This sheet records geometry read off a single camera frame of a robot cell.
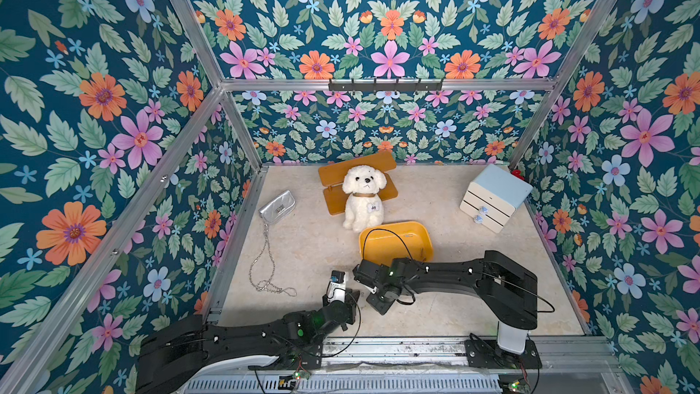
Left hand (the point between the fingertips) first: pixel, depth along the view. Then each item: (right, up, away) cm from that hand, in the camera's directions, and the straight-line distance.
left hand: (361, 294), depth 82 cm
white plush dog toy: (+1, +26, +8) cm, 27 cm away
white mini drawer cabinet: (+45, +30, +9) cm, 55 cm away
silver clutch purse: (-32, +25, +17) cm, 44 cm away
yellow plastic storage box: (+17, +14, +16) cm, 27 cm away
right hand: (+5, -2, +1) cm, 5 cm away
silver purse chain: (-23, 0, +3) cm, 23 cm away
